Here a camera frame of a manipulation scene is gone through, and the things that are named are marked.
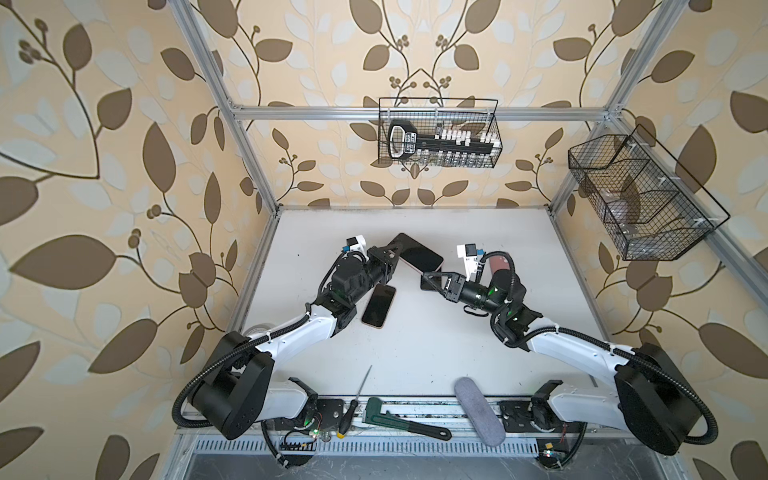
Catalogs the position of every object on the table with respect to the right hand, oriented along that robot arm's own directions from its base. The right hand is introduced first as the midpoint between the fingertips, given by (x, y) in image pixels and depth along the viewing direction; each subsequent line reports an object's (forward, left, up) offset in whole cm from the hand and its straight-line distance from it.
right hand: (425, 280), depth 73 cm
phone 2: (+5, +13, -23) cm, 26 cm away
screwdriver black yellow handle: (-24, +20, -23) cm, 38 cm away
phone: (+7, +2, +1) cm, 7 cm away
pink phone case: (+21, -30, -24) cm, 43 cm away
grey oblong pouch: (-26, -12, -20) cm, 35 cm away
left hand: (+8, +4, +4) cm, 10 cm away
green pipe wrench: (-25, +14, -22) cm, 36 cm away
